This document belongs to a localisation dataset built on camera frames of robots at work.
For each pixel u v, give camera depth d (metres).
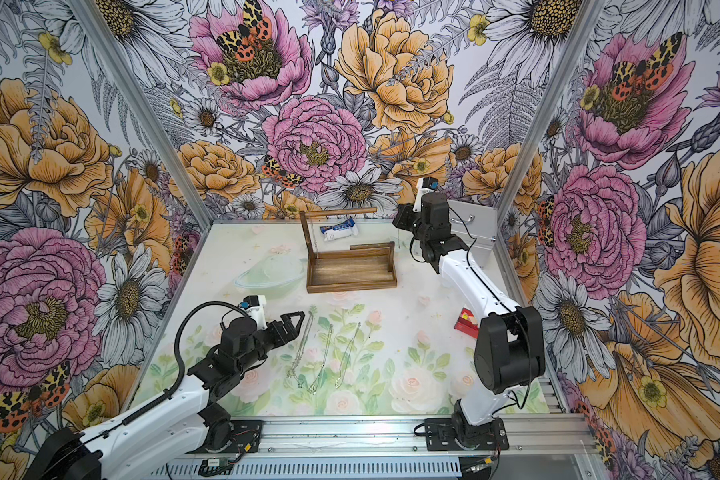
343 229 1.16
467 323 0.90
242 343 0.63
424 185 0.76
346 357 0.87
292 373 0.85
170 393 0.53
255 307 0.76
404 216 0.76
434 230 0.65
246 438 0.74
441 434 0.74
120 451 0.45
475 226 1.02
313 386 0.83
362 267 1.08
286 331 0.75
